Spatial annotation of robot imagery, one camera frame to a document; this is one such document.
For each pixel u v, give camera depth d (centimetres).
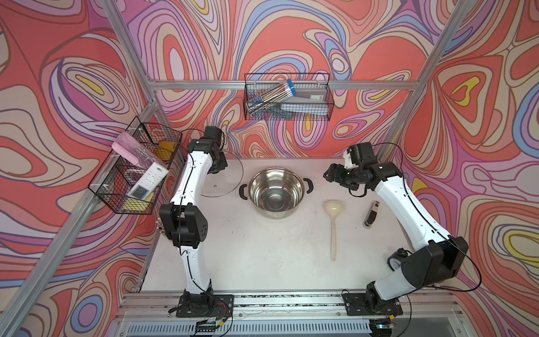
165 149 78
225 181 94
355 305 73
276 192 105
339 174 71
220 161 78
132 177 71
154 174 68
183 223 51
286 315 73
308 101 88
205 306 67
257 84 88
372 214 90
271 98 79
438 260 41
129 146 67
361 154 61
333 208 97
